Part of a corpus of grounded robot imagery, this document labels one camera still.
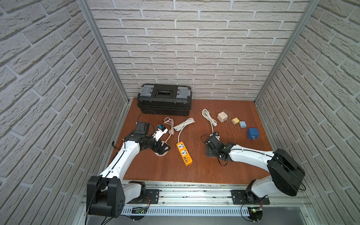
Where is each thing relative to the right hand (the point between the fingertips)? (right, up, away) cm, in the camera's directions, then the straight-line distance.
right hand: (213, 149), depth 90 cm
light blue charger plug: (+25, +16, +13) cm, 32 cm away
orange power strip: (-19, -2, -2) cm, 19 cm away
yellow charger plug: (+20, +18, +14) cm, 30 cm away
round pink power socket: (-30, +1, -14) cm, 33 cm away
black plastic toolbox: (-33, +34, +8) cm, 48 cm away
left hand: (-31, +7, -8) cm, 32 cm away
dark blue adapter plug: (+29, +10, +5) cm, 31 cm away
